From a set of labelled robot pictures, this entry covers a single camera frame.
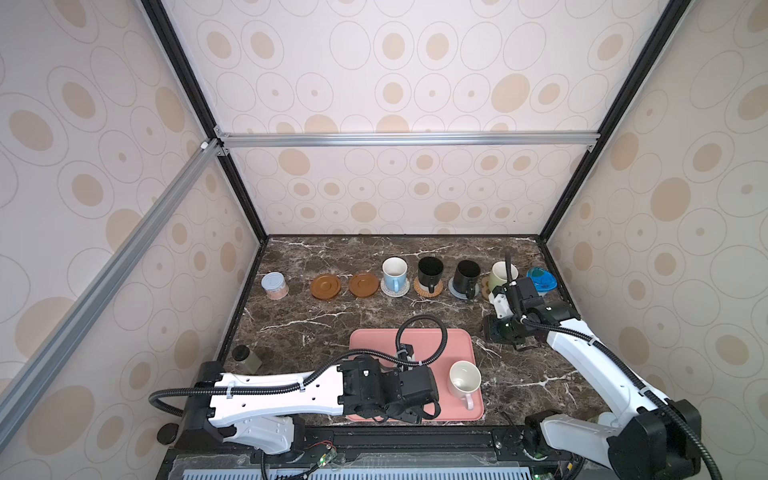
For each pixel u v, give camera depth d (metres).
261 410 0.40
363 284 1.06
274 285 0.99
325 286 1.03
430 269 0.94
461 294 1.02
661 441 0.39
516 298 0.63
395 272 0.98
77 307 0.51
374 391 0.44
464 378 0.81
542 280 0.95
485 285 1.04
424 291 1.02
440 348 0.51
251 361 0.81
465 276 0.98
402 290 1.03
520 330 0.60
